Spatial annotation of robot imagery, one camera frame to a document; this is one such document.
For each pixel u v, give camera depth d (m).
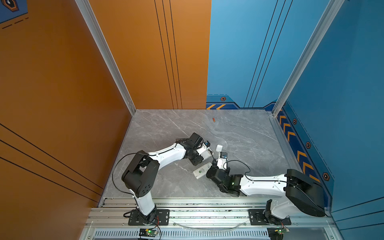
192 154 0.75
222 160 0.72
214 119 1.16
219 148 0.99
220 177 0.63
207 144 0.82
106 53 0.85
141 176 0.47
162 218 0.74
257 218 0.72
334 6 0.70
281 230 0.70
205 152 0.82
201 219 0.75
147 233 0.71
